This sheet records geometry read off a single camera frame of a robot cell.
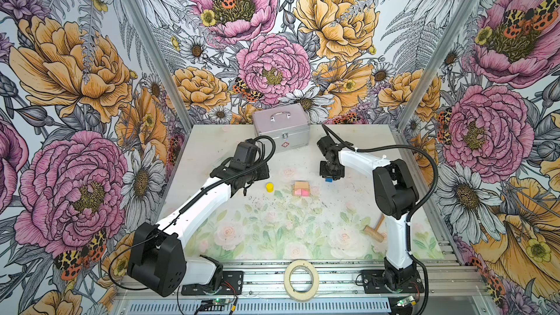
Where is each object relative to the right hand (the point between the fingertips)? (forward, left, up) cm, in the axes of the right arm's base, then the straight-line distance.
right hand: (329, 180), depth 98 cm
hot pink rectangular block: (-6, +12, +1) cm, 13 cm away
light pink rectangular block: (-6, +14, +1) cm, 15 cm away
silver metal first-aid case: (+23, +17, +12) cm, 31 cm away
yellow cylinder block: (-3, +27, 0) cm, 27 cm away
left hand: (-5, +27, +14) cm, 31 cm away
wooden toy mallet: (-24, -13, 0) cm, 27 cm away
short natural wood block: (-3, +12, +3) cm, 13 cm away
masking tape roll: (-43, +16, +2) cm, 46 cm away
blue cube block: (0, 0, 0) cm, 1 cm away
